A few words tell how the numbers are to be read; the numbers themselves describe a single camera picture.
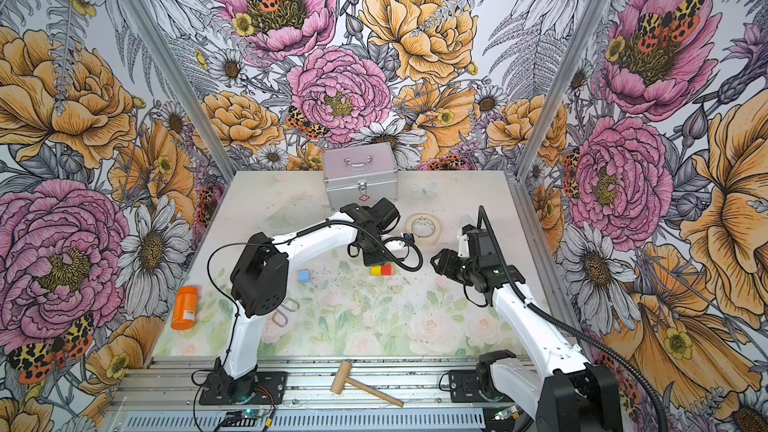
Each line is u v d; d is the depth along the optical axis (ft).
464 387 2.43
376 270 3.00
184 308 2.73
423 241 3.34
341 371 2.48
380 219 2.51
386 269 3.07
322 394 2.44
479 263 2.10
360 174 3.22
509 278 1.92
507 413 2.35
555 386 1.32
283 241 1.82
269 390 2.40
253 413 2.34
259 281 1.73
